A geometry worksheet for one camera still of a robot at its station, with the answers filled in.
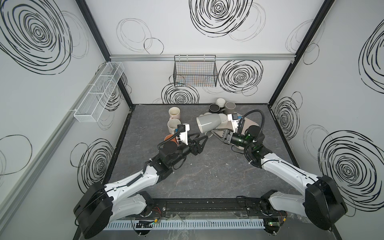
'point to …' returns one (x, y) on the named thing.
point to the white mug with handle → (205, 113)
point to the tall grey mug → (207, 122)
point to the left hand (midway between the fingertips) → (205, 136)
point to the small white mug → (221, 102)
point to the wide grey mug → (229, 107)
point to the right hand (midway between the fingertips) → (210, 133)
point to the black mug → (214, 108)
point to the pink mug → (174, 112)
